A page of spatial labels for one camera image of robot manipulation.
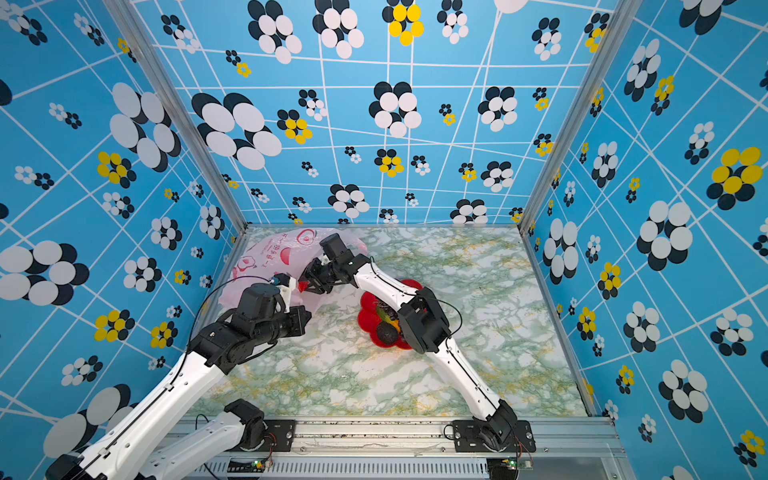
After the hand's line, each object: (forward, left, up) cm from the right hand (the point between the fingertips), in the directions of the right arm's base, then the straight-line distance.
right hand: (298, 282), depth 91 cm
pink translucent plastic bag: (+9, +6, +5) cm, 11 cm away
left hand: (-14, -10, +7) cm, 19 cm away
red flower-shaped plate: (-9, -22, -7) cm, 25 cm away
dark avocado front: (-14, -28, -6) cm, 31 cm away
